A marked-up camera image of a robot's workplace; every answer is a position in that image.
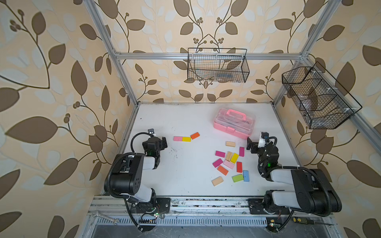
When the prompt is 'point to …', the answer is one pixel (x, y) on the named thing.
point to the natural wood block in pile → (228, 155)
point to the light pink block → (228, 164)
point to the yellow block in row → (186, 139)
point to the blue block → (246, 176)
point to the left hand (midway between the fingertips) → (152, 138)
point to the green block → (237, 178)
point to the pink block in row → (178, 139)
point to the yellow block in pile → (234, 158)
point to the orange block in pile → (222, 170)
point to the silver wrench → (113, 220)
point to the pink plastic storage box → (237, 123)
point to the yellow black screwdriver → (308, 221)
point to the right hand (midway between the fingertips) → (256, 138)
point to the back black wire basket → (217, 64)
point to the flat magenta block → (220, 153)
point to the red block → (239, 167)
